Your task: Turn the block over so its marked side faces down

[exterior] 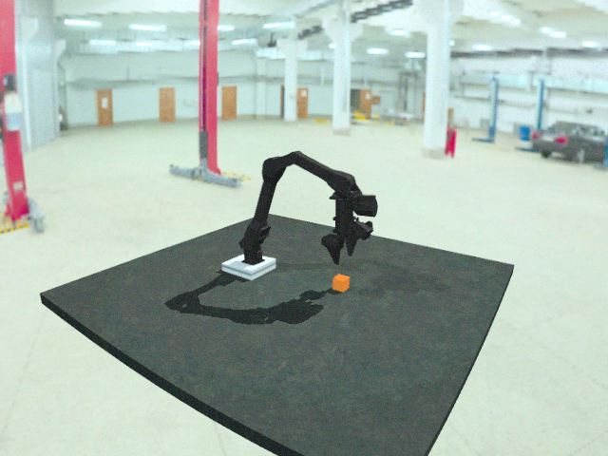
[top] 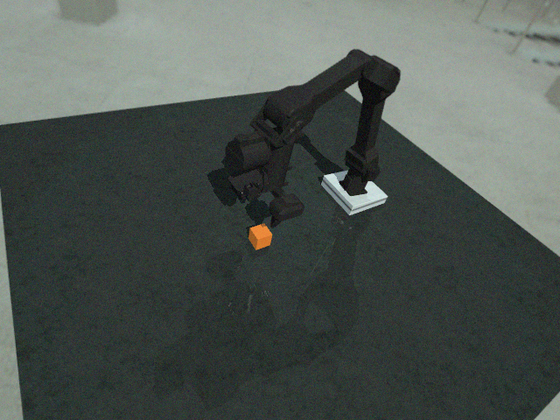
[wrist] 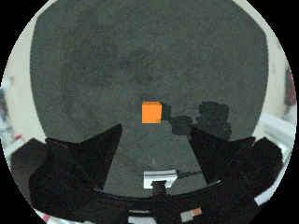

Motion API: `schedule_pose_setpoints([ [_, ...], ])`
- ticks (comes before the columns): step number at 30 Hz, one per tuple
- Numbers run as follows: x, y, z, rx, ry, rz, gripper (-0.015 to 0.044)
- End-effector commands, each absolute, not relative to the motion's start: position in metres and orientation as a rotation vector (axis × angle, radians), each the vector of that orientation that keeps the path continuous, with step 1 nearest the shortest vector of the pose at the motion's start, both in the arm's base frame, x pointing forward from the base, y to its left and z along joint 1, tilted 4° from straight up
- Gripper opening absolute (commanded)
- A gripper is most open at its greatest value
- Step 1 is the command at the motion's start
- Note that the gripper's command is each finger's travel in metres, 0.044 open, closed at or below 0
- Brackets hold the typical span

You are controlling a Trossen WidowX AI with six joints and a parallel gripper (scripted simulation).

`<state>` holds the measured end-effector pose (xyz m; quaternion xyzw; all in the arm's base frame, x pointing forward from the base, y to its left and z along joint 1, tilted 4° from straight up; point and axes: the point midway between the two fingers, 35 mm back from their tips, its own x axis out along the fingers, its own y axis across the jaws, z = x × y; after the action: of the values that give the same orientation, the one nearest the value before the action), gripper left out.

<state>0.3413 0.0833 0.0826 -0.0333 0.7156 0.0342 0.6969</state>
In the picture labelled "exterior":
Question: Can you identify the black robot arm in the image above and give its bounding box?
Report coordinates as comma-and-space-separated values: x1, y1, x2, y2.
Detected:
239, 151, 378, 266

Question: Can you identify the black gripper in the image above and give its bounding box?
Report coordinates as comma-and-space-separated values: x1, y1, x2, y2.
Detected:
322, 214, 360, 265

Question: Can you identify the orange block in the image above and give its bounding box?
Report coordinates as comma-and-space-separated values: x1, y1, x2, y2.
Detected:
332, 275, 350, 292

